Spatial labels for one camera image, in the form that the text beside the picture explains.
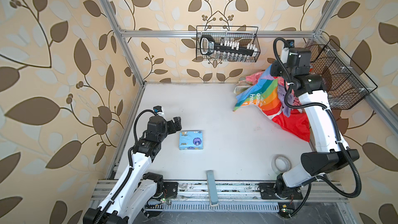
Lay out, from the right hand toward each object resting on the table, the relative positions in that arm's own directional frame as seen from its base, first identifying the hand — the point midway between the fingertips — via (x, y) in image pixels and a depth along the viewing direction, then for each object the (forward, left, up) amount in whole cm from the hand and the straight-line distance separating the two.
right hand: (279, 64), depth 71 cm
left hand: (-13, +51, -24) cm, 58 cm away
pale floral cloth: (+16, +9, -31) cm, 36 cm away
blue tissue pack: (-20, +43, -36) cm, 60 cm away
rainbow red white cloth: (0, 0, -21) cm, 21 cm away
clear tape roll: (-32, -5, -41) cm, 53 cm away
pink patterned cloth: (+15, +2, -24) cm, 28 cm away
